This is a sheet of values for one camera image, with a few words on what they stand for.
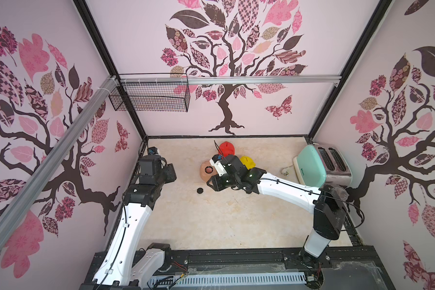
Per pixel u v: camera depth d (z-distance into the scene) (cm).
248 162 97
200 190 95
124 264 39
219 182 71
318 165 85
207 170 92
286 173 101
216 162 71
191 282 70
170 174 66
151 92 95
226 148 103
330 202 47
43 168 52
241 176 61
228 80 93
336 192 47
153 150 63
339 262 74
